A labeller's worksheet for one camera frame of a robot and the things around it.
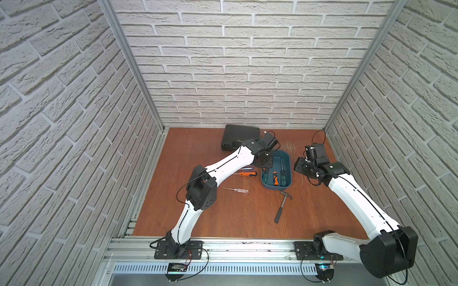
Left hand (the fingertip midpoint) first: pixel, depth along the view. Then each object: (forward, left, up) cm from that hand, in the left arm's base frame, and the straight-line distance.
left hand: (272, 162), depth 86 cm
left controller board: (-41, +42, -14) cm, 61 cm away
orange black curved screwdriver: (-1, -4, -12) cm, 13 cm away
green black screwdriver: (-1, -8, -12) cm, 14 cm away
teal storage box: (-1, -6, -13) cm, 14 cm away
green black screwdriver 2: (-1, +2, -11) cm, 11 cm away
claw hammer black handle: (-21, -3, -13) cm, 25 cm away
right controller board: (-43, -18, -15) cm, 49 cm away
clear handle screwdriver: (-8, +17, -14) cm, 23 cm away
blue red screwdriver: (+5, +11, -13) cm, 18 cm away
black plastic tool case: (+33, +19, -14) cm, 41 cm away
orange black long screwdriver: (0, +12, -12) cm, 17 cm away
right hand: (-3, -13, +3) cm, 14 cm away
